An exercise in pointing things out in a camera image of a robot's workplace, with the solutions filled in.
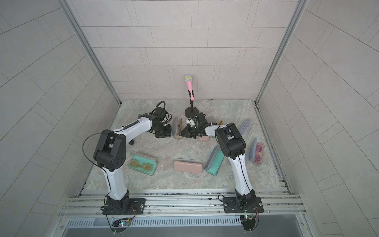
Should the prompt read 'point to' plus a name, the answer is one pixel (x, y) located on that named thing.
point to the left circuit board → (122, 222)
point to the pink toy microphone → (188, 79)
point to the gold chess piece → (221, 122)
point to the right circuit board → (248, 220)
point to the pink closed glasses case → (190, 166)
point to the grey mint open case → (214, 161)
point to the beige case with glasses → (177, 128)
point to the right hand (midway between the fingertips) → (181, 133)
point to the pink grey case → (204, 138)
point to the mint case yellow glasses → (143, 165)
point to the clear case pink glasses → (256, 154)
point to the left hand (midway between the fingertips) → (174, 133)
